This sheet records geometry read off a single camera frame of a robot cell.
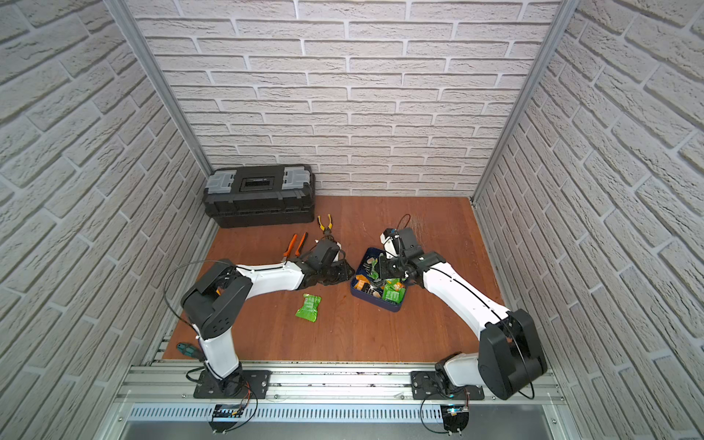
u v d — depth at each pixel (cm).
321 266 74
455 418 70
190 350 77
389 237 76
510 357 42
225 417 71
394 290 89
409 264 62
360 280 92
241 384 67
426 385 73
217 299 49
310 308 87
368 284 91
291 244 103
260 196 97
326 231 107
